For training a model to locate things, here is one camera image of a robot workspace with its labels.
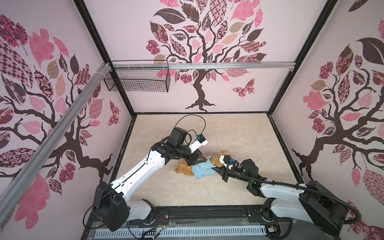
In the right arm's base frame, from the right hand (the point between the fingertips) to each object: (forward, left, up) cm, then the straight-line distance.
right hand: (212, 163), depth 77 cm
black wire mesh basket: (+53, +37, +20) cm, 67 cm away
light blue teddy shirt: (-4, +5, +2) cm, 7 cm away
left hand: (0, +5, +5) cm, 7 cm away
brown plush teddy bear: (-1, +15, -2) cm, 15 cm away
